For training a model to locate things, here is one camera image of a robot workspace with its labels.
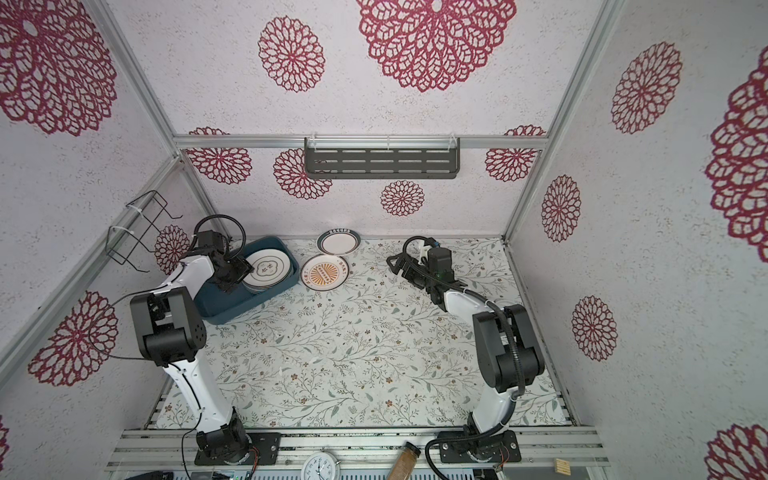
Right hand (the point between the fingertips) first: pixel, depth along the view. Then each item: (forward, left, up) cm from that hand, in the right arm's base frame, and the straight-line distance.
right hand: (396, 259), depth 92 cm
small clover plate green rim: (+5, +45, -11) cm, 46 cm away
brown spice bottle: (-51, -3, -13) cm, 53 cm away
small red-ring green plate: (+22, +23, -15) cm, 36 cm away
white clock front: (-53, +17, -13) cm, 57 cm away
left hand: (-2, +50, -9) cm, 51 cm away
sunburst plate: (+7, +26, -15) cm, 31 cm away
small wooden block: (-50, -41, -17) cm, 67 cm away
